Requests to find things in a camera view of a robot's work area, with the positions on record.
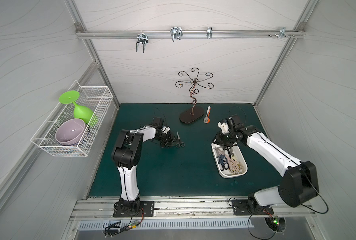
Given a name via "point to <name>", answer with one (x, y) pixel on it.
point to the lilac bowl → (70, 131)
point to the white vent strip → (158, 224)
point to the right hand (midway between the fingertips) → (213, 140)
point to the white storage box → (234, 153)
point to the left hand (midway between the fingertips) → (177, 142)
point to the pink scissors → (229, 163)
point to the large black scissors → (178, 144)
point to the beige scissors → (237, 168)
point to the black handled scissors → (224, 147)
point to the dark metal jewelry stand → (195, 82)
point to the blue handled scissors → (223, 160)
